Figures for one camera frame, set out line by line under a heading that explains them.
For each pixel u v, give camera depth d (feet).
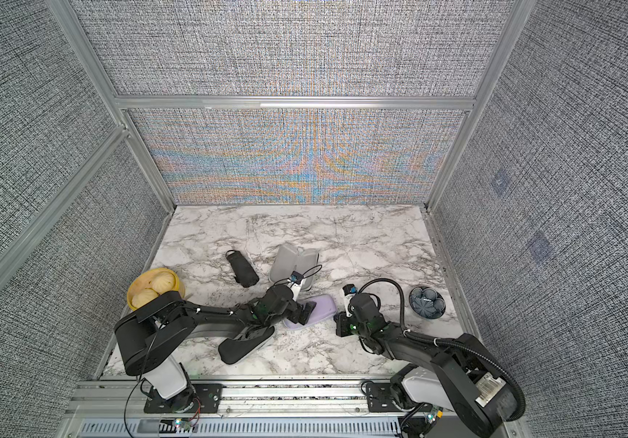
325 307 2.84
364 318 2.25
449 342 1.60
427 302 2.95
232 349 2.56
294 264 3.30
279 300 2.22
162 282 2.95
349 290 2.62
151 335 1.51
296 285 2.55
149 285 3.08
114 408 2.39
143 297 2.88
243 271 3.20
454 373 1.42
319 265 3.39
